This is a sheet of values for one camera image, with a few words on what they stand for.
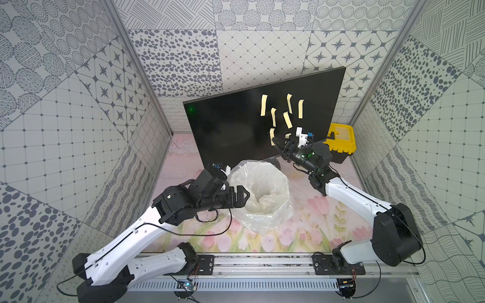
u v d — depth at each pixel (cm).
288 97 67
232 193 55
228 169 61
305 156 67
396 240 42
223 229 84
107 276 37
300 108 72
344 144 95
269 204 75
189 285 70
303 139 73
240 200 55
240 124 84
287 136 80
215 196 49
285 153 69
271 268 75
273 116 69
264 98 64
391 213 44
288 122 73
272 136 75
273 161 87
